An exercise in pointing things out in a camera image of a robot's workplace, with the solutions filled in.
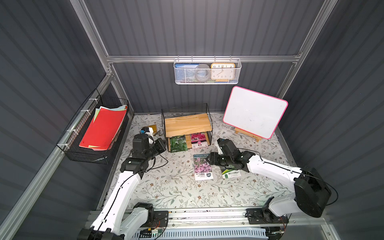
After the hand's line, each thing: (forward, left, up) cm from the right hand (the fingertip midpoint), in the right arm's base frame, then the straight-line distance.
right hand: (211, 158), depth 84 cm
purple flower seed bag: (-1, +5, -11) cm, 12 cm away
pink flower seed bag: (+18, +7, -9) cm, 21 cm away
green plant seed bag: (-5, -11, -11) cm, 16 cm away
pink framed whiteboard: (+27, -30, +9) cm, 41 cm away
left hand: (+3, +25, +13) cm, 28 cm away
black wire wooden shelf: (+24, +15, +6) cm, 29 cm away
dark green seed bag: (+16, +21, -9) cm, 28 cm away
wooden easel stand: (+22, -27, -7) cm, 36 cm away
